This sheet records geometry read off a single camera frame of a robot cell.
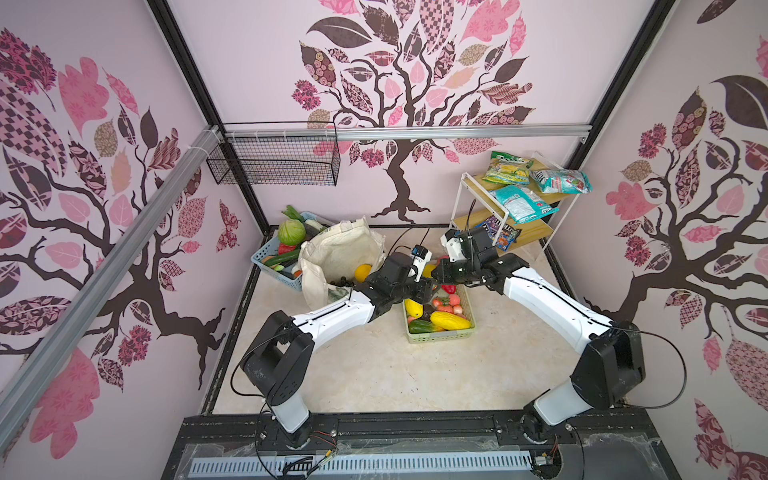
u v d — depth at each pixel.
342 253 0.98
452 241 0.75
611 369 0.43
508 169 0.86
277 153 0.95
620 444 0.73
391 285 0.66
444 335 0.87
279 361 0.45
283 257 1.00
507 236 0.95
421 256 0.74
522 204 0.76
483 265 0.63
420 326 0.86
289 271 1.03
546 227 0.98
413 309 0.87
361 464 0.70
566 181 0.78
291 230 1.03
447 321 0.86
